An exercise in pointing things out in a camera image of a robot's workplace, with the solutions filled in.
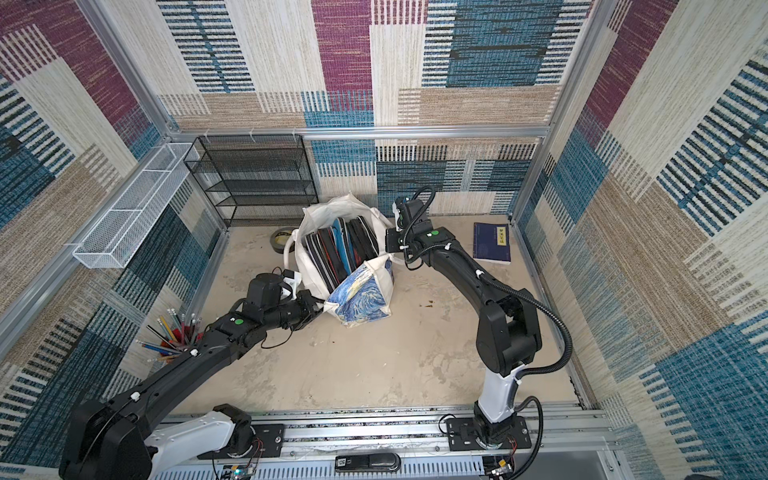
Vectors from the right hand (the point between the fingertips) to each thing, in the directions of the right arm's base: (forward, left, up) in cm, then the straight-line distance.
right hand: (398, 240), depth 90 cm
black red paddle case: (+1, +11, -2) cm, 11 cm away
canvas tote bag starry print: (-2, +17, -1) cm, 17 cm away
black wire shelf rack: (+29, +50, +1) cm, 58 cm away
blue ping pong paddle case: (+5, +17, +2) cm, 18 cm away
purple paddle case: (-7, +21, 0) cm, 22 cm away
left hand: (-20, +18, -3) cm, 27 cm away
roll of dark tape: (+19, +45, -18) cm, 52 cm away
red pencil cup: (-25, +59, -7) cm, 65 cm away
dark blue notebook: (+13, -35, -17) cm, 41 cm away
